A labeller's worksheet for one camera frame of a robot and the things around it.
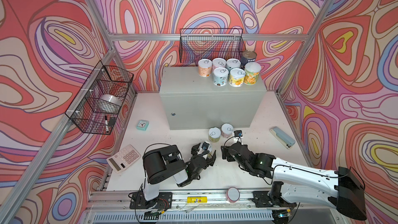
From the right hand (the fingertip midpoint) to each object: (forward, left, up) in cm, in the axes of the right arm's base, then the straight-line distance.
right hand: (229, 150), depth 80 cm
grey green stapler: (+8, -34, -5) cm, 36 cm away
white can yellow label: (-3, +13, +2) cm, 14 cm away
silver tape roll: (+14, +57, +24) cm, 63 cm away
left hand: (+5, +10, -6) cm, 12 cm away
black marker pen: (+8, +59, +17) cm, 62 cm away
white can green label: (+12, +7, -4) cm, 14 cm away
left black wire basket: (+13, +64, +22) cm, 69 cm away
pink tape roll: (-20, +1, -4) cm, 20 cm away
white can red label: (+14, -1, -4) cm, 15 cm away
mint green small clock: (+22, +52, -6) cm, 57 cm away
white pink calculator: (0, +59, -6) cm, 59 cm away
